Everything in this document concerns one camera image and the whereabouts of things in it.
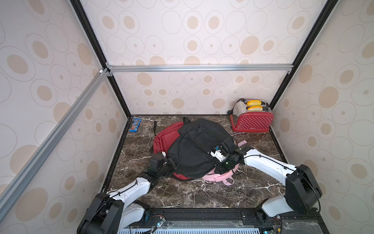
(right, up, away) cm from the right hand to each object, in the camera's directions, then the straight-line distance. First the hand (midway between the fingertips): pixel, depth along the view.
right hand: (215, 173), depth 82 cm
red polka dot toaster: (+22, +32, +18) cm, 42 cm away
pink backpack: (+7, -3, +2) cm, 8 cm away
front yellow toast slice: (+29, +39, +15) cm, 51 cm away
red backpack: (-33, +19, +18) cm, 42 cm away
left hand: (-18, +6, +1) cm, 19 cm away
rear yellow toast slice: (+30, +43, +18) cm, 56 cm away
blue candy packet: (-57, +28, +31) cm, 71 cm away
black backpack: (-14, +11, +6) cm, 19 cm away
